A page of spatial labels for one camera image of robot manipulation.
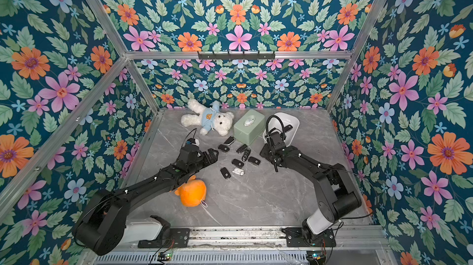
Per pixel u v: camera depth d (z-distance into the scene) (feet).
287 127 3.59
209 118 3.45
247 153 3.22
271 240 2.44
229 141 3.41
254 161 3.13
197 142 2.69
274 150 2.31
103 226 1.37
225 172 2.98
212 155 2.63
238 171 3.00
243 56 3.01
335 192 1.49
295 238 2.38
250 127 3.30
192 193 2.52
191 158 2.21
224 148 3.24
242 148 3.24
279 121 2.65
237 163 3.09
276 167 2.29
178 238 2.41
